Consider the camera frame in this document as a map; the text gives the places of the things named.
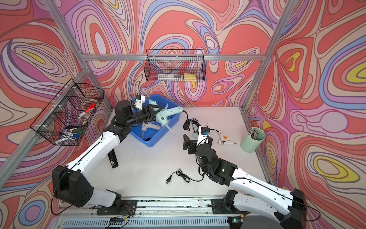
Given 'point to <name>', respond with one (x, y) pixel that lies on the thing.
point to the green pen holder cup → (252, 140)
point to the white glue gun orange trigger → (223, 140)
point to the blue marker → (71, 135)
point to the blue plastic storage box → (149, 131)
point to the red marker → (91, 107)
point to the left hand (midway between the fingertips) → (162, 109)
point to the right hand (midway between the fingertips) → (193, 138)
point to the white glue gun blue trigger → (150, 125)
